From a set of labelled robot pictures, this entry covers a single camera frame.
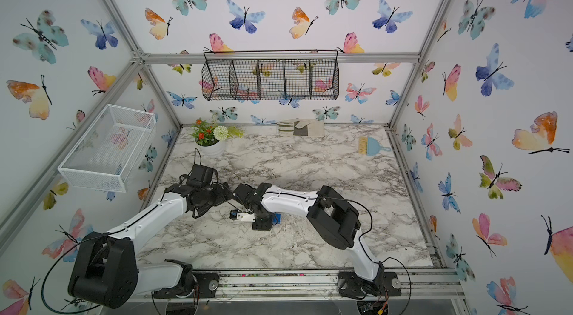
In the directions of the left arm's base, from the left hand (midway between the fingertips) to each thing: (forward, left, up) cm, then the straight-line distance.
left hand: (226, 195), depth 89 cm
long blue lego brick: (-11, -21, +1) cm, 23 cm away
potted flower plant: (+24, +10, +6) cm, 27 cm away
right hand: (-8, -15, -4) cm, 17 cm away
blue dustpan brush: (+27, -65, -5) cm, 70 cm away
